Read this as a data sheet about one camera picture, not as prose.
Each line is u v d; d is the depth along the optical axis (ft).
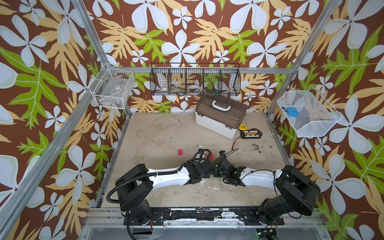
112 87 2.83
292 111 2.83
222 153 2.70
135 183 1.61
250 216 2.42
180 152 3.22
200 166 2.10
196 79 3.23
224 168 2.28
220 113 3.07
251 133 3.47
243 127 3.61
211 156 3.14
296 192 1.43
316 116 2.51
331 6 2.25
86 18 2.35
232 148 3.29
